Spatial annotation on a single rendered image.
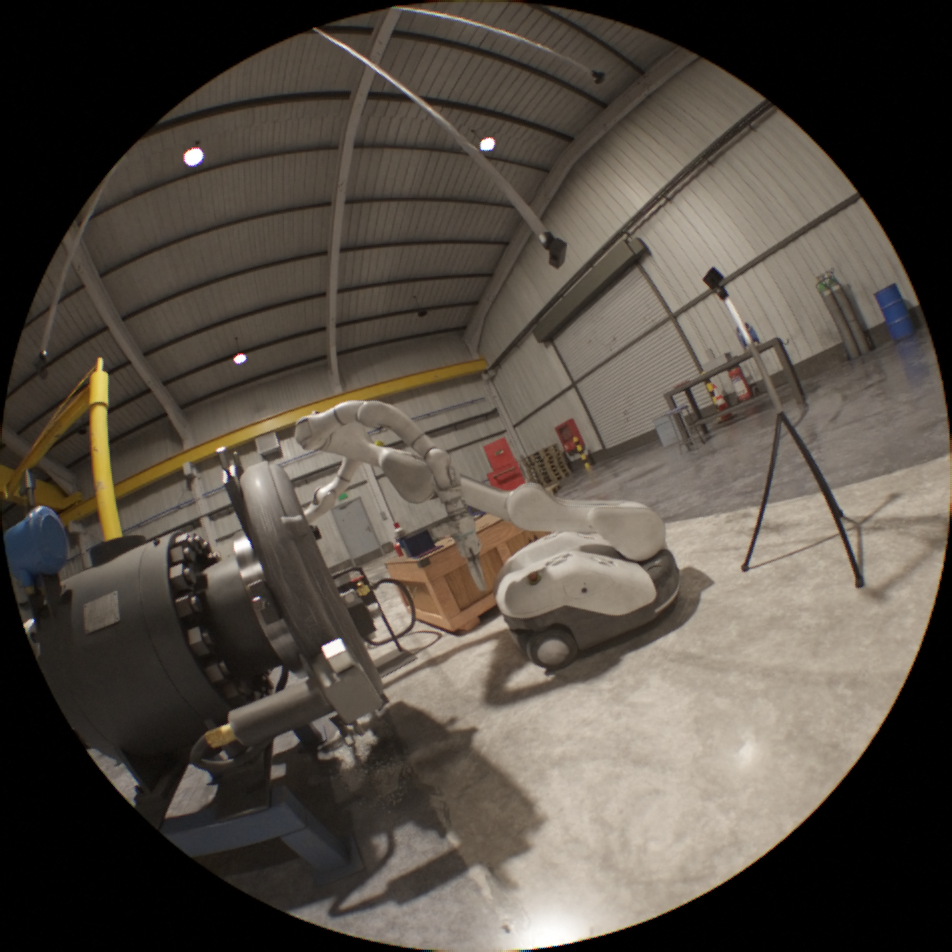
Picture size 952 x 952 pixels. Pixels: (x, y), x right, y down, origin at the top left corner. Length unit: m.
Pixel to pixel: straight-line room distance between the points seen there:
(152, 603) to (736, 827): 1.16
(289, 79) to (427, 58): 2.59
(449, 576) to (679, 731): 1.38
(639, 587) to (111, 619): 1.39
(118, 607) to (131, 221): 8.75
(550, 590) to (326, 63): 8.22
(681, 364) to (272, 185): 10.36
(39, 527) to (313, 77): 7.78
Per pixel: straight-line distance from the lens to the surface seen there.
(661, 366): 9.15
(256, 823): 0.87
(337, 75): 8.13
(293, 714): 0.66
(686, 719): 0.88
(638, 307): 9.35
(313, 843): 0.90
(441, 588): 1.79
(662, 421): 6.62
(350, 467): 1.68
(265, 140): 8.48
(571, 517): 1.15
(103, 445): 5.08
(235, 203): 9.00
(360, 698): 0.64
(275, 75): 7.96
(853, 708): 0.85
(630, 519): 1.18
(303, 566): 0.66
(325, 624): 0.67
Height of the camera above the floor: 0.66
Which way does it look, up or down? 3 degrees up
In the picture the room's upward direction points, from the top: 24 degrees counter-clockwise
